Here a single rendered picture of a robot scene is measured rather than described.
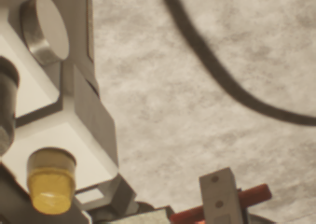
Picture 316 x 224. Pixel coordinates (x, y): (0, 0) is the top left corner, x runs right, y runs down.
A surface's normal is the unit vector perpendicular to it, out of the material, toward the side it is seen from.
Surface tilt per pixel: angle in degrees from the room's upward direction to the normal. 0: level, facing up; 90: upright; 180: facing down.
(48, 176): 73
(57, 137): 0
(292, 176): 0
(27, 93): 0
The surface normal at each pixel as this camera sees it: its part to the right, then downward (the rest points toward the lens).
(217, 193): -0.38, -0.60
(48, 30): 0.92, -0.33
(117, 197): 0.84, 0.07
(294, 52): 0.11, 0.73
